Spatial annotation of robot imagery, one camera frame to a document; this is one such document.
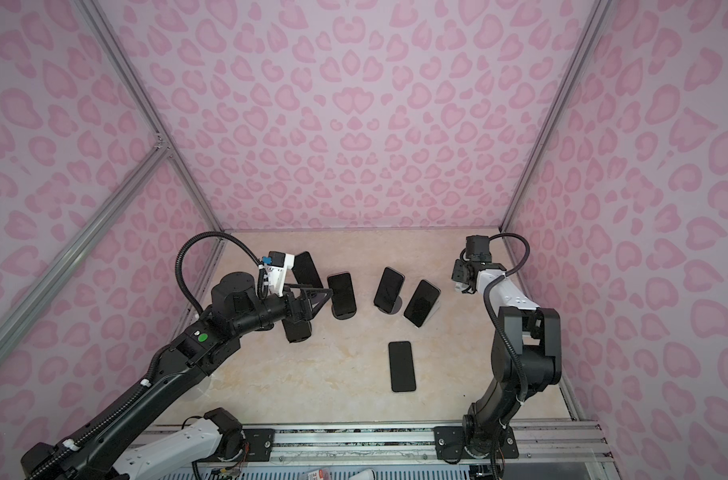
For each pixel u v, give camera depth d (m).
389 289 0.95
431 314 0.90
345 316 0.94
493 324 0.49
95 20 0.69
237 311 0.52
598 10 0.69
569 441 0.76
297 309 0.60
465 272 0.70
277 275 0.62
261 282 0.58
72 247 0.64
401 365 0.86
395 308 0.93
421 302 0.90
